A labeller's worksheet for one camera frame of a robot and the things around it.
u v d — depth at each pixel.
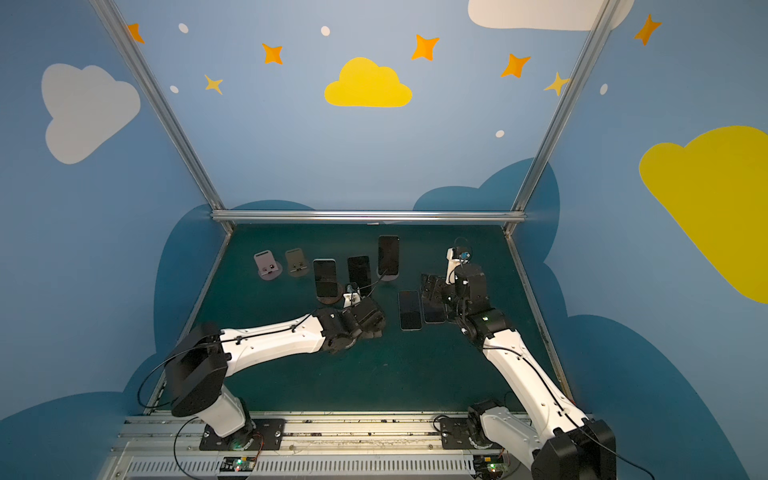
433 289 0.71
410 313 0.98
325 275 0.93
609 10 0.69
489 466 0.71
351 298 0.75
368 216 1.38
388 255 0.96
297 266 1.04
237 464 0.71
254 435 0.73
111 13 0.69
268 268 1.03
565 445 0.39
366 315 0.64
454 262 0.71
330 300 0.99
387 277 1.06
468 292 0.59
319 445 0.73
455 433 0.74
